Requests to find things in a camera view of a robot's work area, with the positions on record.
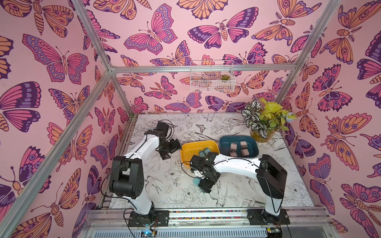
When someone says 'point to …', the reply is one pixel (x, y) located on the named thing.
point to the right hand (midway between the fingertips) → (208, 184)
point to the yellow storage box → (188, 150)
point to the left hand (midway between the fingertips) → (179, 150)
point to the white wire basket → (212, 76)
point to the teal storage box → (224, 145)
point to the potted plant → (264, 118)
